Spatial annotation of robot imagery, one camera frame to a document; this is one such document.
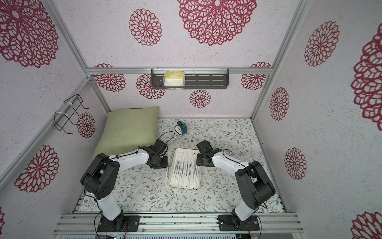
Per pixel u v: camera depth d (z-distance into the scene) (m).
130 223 0.73
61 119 0.73
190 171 0.91
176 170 0.91
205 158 0.67
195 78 0.94
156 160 0.73
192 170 0.92
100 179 0.48
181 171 0.91
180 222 0.75
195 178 0.88
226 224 0.73
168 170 0.92
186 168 0.92
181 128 1.06
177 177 0.88
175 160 0.96
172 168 0.92
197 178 0.88
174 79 0.90
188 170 0.92
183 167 0.92
